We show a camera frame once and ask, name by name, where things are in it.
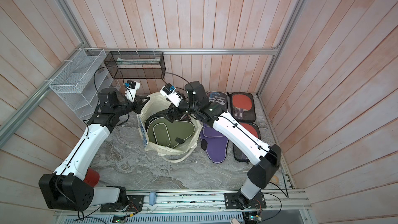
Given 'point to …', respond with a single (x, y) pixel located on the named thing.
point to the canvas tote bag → (156, 102)
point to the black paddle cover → (149, 118)
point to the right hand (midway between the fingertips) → (163, 105)
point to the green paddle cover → (162, 131)
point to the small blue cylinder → (152, 198)
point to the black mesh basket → (136, 65)
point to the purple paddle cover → (214, 143)
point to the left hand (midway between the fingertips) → (149, 99)
